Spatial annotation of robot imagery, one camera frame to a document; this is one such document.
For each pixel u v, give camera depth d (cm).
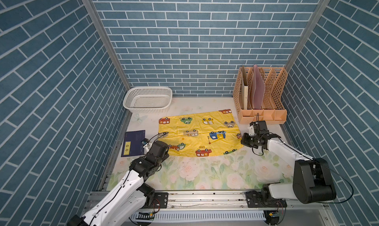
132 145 92
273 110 102
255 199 74
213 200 75
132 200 58
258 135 75
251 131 83
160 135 99
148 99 119
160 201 74
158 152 60
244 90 89
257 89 96
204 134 99
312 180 43
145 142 71
